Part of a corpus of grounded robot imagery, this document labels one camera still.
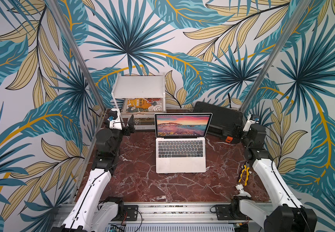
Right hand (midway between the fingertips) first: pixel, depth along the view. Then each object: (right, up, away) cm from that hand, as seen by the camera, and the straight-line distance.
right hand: (230, 124), depth 80 cm
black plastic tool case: (+9, +1, +30) cm, 32 cm away
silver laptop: (-28, -9, -13) cm, 33 cm away
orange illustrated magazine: (-51, +13, +15) cm, 55 cm away
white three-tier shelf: (-49, +16, -1) cm, 51 cm away
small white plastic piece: (+7, -38, 0) cm, 38 cm away
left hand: (-55, +4, -10) cm, 56 cm away
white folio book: (-51, +1, +25) cm, 57 cm away
